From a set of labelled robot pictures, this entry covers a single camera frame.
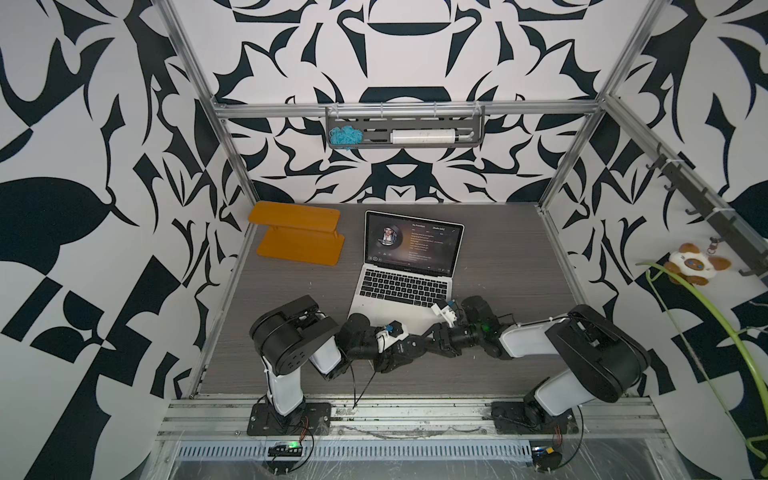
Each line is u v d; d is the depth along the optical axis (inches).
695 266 23.7
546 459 27.9
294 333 19.8
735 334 21.3
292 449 28.7
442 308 33.3
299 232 44.7
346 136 36.0
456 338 30.2
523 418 26.4
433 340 30.6
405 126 36.1
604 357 18.0
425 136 35.2
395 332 29.3
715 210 22.9
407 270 39.1
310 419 29.0
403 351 32.6
